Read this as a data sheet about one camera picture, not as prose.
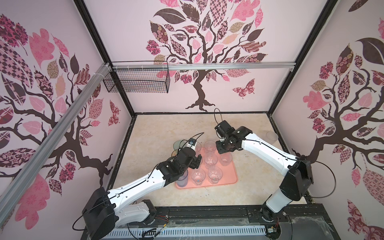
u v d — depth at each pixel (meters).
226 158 0.92
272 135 1.00
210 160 0.88
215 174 0.86
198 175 0.87
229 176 0.88
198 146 0.95
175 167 0.58
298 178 0.43
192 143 0.66
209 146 0.98
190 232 0.70
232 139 0.57
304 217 0.73
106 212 0.38
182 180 0.72
